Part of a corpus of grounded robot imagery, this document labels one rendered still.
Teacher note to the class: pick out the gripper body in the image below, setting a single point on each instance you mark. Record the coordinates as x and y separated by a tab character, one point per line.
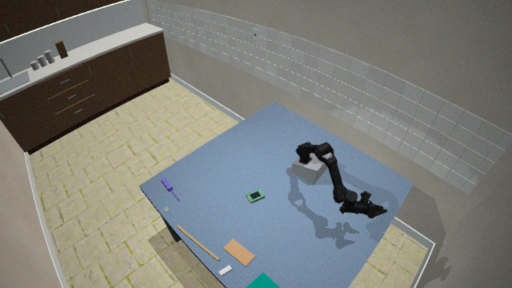
362	209

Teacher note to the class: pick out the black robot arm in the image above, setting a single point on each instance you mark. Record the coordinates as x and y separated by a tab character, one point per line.
339	189

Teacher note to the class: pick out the tan flat board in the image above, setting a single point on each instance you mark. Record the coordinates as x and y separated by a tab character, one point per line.
239	252

